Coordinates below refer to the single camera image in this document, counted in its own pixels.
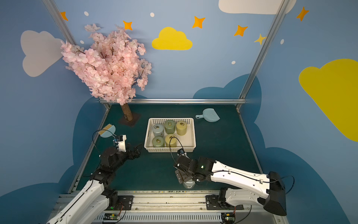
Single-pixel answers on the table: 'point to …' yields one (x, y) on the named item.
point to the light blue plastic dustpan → (209, 115)
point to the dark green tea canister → (158, 141)
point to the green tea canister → (169, 126)
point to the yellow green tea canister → (181, 128)
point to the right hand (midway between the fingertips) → (186, 168)
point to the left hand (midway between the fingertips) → (136, 142)
